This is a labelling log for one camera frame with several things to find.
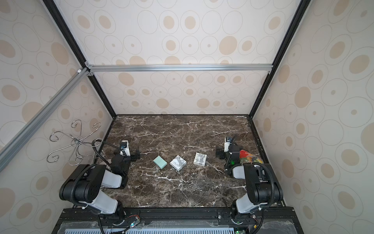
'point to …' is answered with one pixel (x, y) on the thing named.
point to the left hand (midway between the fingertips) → (134, 143)
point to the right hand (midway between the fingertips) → (231, 146)
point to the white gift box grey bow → (178, 163)
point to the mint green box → (160, 162)
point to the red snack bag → (245, 157)
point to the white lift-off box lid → (200, 159)
